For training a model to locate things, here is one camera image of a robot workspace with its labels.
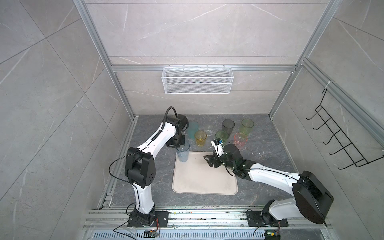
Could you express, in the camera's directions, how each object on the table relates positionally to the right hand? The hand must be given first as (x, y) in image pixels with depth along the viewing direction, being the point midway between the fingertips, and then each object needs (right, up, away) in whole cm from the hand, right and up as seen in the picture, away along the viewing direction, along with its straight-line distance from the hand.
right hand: (208, 153), depth 85 cm
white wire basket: (-6, +47, +16) cm, 50 cm away
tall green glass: (+27, +17, +13) cm, 34 cm away
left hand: (-18, +5, +3) cm, 19 cm away
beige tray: (-7, -15, +5) cm, 18 cm away
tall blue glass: (-15, 0, +5) cm, 16 cm away
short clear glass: (+4, +19, +33) cm, 39 cm away
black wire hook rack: (+61, +5, -20) cm, 65 cm away
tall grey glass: (+14, +16, +14) cm, 25 cm away
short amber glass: (-4, +9, +18) cm, 20 cm away
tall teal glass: (-10, +15, +29) cm, 34 cm away
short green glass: (+11, +10, +16) cm, 22 cm away
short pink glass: (+26, +6, +23) cm, 35 cm away
